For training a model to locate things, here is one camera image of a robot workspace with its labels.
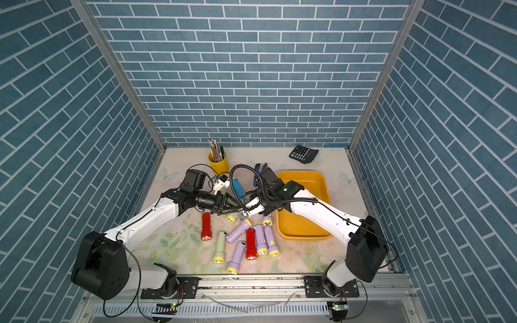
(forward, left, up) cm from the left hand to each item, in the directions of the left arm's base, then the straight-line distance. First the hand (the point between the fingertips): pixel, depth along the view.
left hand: (241, 210), depth 74 cm
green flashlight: (+5, +6, -16) cm, 18 cm away
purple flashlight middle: (-8, -8, -16) cm, 19 cm away
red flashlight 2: (-9, -3, -17) cm, 19 cm away
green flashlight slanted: (-5, -1, +7) cm, 8 cm away
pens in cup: (+37, +16, -7) cm, 40 cm away
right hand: (+7, -5, -3) cm, 9 cm away
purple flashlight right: (-9, -12, -16) cm, 22 cm away
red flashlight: (-2, +16, -17) cm, 24 cm away
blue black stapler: (+35, -6, -16) cm, 39 cm away
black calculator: (+44, -31, -16) cm, 56 cm away
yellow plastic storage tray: (+3, -21, -19) cm, 28 cm away
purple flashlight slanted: (+1, 0, -16) cm, 16 cm away
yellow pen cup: (+31, +14, -12) cm, 36 cm away
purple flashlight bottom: (-16, +3, -16) cm, 22 cm away
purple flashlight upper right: (+3, -10, -16) cm, 20 cm away
